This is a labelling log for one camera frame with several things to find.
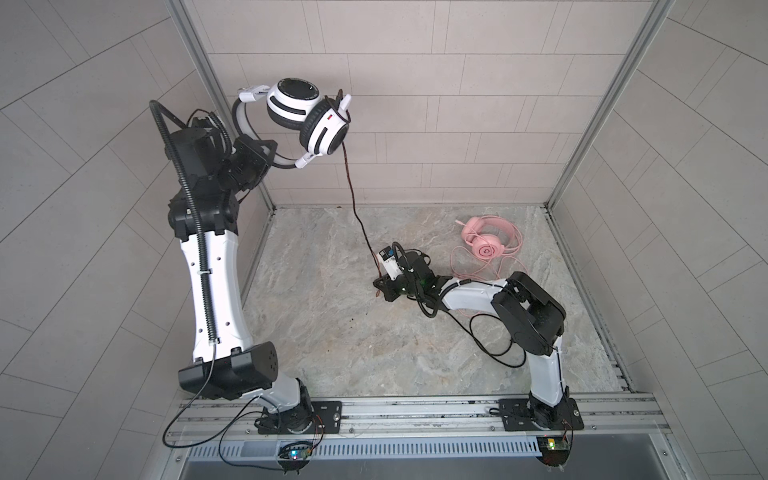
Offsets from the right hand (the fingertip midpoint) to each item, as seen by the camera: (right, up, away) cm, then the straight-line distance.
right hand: (373, 284), depth 89 cm
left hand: (-16, +36, -30) cm, 49 cm away
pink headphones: (+38, +14, +7) cm, 41 cm away
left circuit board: (-15, -32, -25) cm, 43 cm away
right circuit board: (+44, -34, -21) cm, 59 cm away
